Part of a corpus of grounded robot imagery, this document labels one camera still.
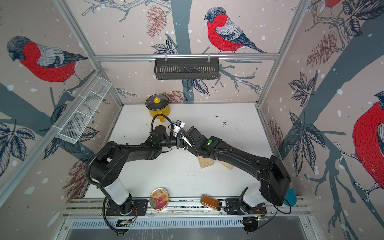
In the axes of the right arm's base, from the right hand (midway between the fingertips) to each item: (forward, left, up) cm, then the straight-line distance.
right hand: (195, 139), depth 83 cm
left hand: (-2, 0, +3) cm, 3 cm away
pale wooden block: (-9, -6, -12) cm, 16 cm away
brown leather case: (-29, -9, -11) cm, 33 cm away
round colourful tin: (-29, +17, -11) cm, 35 cm away
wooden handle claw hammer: (-9, -19, -14) cm, 25 cm away
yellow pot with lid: (+32, +29, -4) cm, 43 cm away
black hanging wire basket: (+50, +8, +14) cm, 53 cm away
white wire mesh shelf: (+13, +68, +8) cm, 69 cm away
